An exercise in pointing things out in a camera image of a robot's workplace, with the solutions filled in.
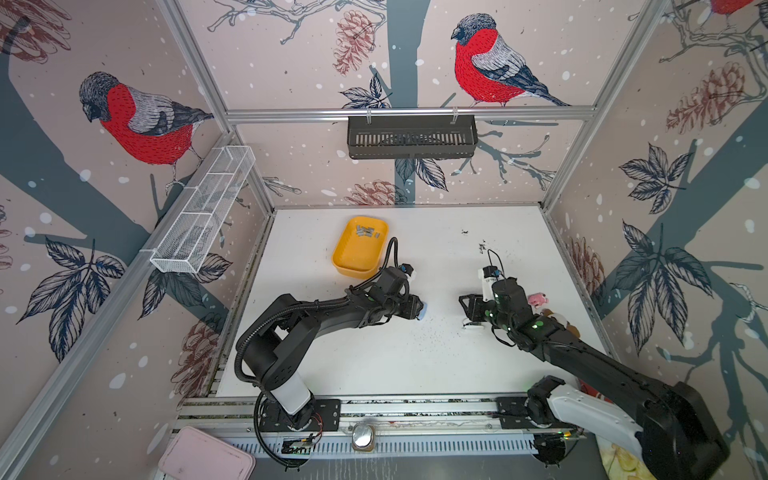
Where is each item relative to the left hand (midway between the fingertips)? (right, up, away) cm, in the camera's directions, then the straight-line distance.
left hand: (419, 306), depth 87 cm
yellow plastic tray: (-20, +16, +20) cm, 33 cm away
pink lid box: (-54, -30, -19) cm, 65 cm away
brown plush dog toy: (+43, -5, +2) cm, 44 cm away
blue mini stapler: (+1, -3, +3) cm, 5 cm away
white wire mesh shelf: (-59, +28, -8) cm, 66 cm away
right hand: (+12, +2, -3) cm, 12 cm away
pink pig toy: (+38, +1, +6) cm, 38 cm away
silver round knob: (-15, -25, -21) cm, 35 cm away
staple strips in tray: (-18, +22, +27) cm, 40 cm away
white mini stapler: (+17, -6, +1) cm, 18 cm away
